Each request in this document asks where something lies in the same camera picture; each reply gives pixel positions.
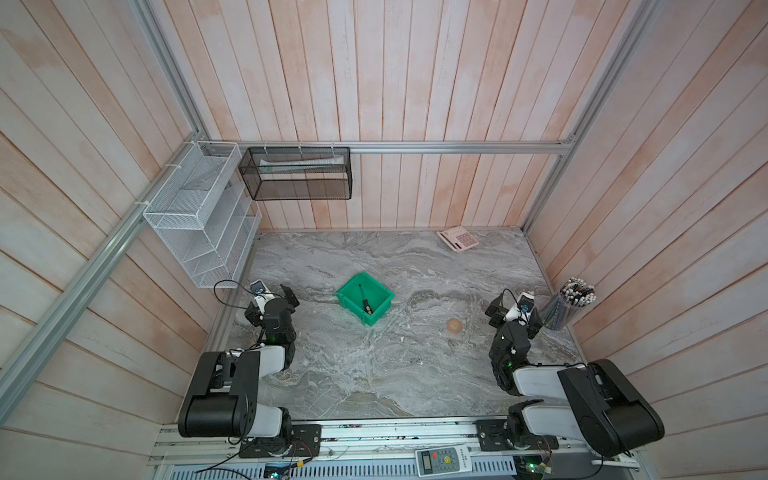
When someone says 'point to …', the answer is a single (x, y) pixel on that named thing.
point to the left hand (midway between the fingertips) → (273, 294)
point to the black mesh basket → (298, 173)
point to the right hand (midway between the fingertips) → (518, 299)
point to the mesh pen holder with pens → (574, 295)
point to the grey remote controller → (444, 461)
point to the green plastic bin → (378, 296)
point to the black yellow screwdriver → (367, 307)
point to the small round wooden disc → (453, 326)
